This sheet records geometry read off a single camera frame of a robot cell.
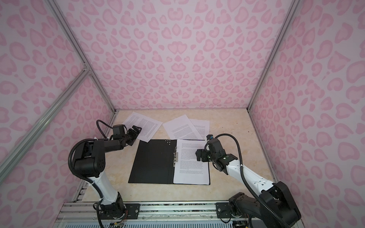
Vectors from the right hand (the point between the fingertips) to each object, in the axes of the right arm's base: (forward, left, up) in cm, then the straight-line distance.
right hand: (202, 152), depth 85 cm
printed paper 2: (+26, +40, -10) cm, 49 cm away
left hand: (+18, +43, -3) cm, 47 cm away
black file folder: (-2, +31, -13) cm, 34 cm away
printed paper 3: (+24, +14, -9) cm, 29 cm away
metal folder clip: (+2, +17, -8) cm, 19 cm away
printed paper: (-8, +9, -10) cm, 15 cm away
